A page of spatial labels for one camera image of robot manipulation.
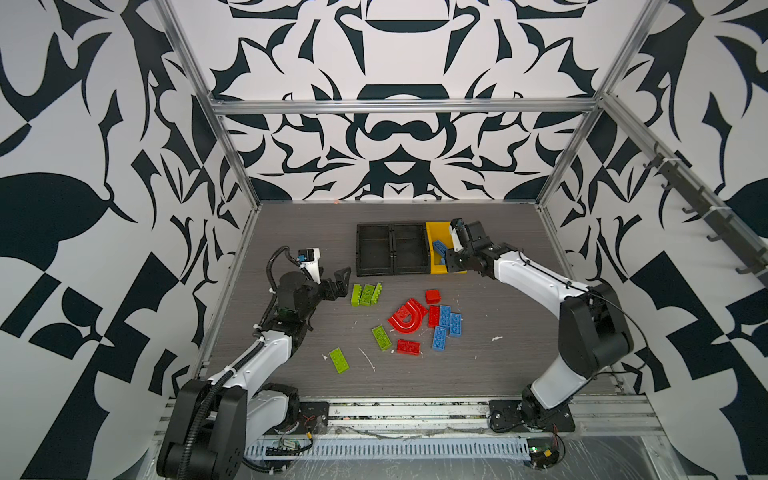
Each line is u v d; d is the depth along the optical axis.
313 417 0.73
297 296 0.63
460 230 0.74
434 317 0.89
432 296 0.96
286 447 0.71
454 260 0.83
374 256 1.05
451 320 0.88
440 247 1.04
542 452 0.71
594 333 0.46
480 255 0.68
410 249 1.11
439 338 0.86
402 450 0.78
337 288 0.77
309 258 0.73
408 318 0.89
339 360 0.83
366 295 0.94
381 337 0.87
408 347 0.85
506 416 0.74
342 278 0.78
